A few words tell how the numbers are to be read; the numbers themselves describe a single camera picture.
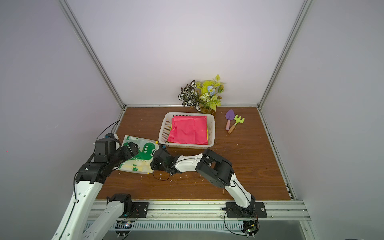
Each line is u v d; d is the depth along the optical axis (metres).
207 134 0.94
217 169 0.52
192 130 0.95
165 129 0.95
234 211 0.73
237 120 1.10
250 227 0.70
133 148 0.68
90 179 0.46
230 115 1.13
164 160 0.70
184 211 0.74
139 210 0.73
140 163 0.87
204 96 0.95
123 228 0.72
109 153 0.54
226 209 0.73
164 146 0.85
